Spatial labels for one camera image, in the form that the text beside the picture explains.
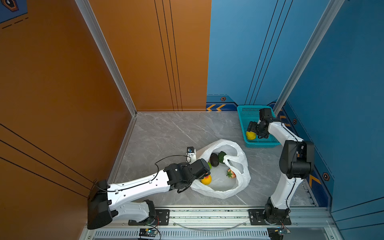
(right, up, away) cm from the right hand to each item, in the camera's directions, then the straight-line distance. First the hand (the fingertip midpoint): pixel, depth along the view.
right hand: (253, 129), depth 99 cm
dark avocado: (-27, -18, -8) cm, 33 cm away
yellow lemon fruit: (-2, -4, 0) cm, 4 cm away
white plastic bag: (-24, -31, -15) cm, 42 cm away
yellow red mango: (-32, -27, -18) cm, 46 cm away
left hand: (-35, -18, -23) cm, 46 cm away
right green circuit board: (+2, -47, -29) cm, 55 cm away
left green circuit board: (-61, -48, -28) cm, 83 cm away
